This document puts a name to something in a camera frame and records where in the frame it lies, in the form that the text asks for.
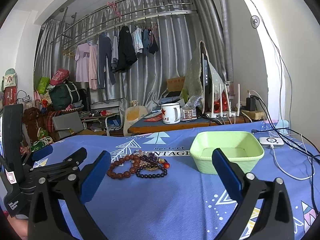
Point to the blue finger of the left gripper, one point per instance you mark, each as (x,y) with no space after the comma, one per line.
(43,152)

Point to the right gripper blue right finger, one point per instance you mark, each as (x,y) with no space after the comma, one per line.
(275,219)

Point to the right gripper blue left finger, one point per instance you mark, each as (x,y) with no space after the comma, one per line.
(76,186)

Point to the light green plastic basket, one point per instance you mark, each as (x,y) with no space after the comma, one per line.
(239,147)

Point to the person's left hand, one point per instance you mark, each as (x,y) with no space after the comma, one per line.
(19,225)

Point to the dark green duffel bag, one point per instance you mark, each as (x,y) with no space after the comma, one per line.
(64,95)

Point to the blue patterned table cloth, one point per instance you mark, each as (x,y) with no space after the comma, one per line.
(187,204)

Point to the beige printed tote bag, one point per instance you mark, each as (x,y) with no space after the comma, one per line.
(132,115)

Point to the pink bag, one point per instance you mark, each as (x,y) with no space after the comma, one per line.
(59,77)

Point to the red envelope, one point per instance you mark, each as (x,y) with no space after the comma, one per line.
(154,119)

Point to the white power bank device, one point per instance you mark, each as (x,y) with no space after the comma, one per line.
(275,142)

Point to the white enamel mug red star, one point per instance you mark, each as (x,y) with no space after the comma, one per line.
(171,113)

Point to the pink t-shirt hanging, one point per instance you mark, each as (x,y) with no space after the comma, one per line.
(82,63)

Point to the blue jeans hanging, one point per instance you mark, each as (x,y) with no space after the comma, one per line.
(104,62)

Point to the cardboard box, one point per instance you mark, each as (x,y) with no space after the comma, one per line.
(175,84)

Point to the black shirt hanging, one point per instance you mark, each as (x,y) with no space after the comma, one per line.
(126,52)

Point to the black power adapter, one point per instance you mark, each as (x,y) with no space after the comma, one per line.
(250,104)

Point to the white wifi router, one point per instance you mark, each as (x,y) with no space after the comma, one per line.
(222,107)

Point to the monitor under dotted cover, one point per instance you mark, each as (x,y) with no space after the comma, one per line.
(203,86)

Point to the light blue shirt hanging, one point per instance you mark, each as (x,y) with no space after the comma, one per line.
(137,41)

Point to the metal drying rack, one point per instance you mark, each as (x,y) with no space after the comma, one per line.
(117,14)

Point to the silver grey curtain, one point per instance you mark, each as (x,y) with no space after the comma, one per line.
(168,46)

